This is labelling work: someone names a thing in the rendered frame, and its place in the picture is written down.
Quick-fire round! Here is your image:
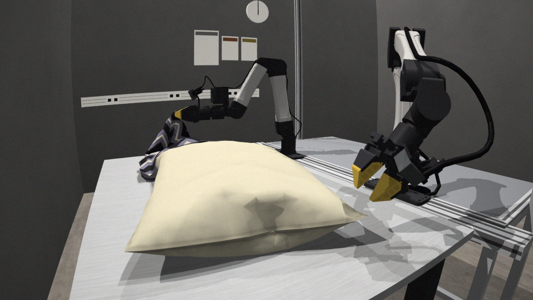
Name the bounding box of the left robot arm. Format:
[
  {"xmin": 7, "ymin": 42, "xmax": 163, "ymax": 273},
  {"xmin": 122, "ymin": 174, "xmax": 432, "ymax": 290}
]
[{"xmin": 387, "ymin": 27, "xmax": 451, "ymax": 206}]

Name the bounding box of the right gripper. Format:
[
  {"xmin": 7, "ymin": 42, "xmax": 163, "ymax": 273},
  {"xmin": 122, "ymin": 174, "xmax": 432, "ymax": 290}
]
[{"xmin": 175, "ymin": 105, "xmax": 210, "ymax": 123}]

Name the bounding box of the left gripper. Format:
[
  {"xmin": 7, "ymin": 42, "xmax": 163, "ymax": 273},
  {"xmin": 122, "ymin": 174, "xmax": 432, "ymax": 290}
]
[{"xmin": 352, "ymin": 122, "xmax": 423, "ymax": 202}]

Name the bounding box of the cream pillow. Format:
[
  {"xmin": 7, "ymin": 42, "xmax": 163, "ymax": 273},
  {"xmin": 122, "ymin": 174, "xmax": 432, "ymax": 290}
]
[{"xmin": 125, "ymin": 141, "xmax": 367, "ymax": 257}]

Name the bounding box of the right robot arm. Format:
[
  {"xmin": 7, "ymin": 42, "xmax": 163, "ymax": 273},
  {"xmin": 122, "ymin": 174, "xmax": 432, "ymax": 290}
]
[{"xmin": 210, "ymin": 57, "xmax": 307, "ymax": 160}]

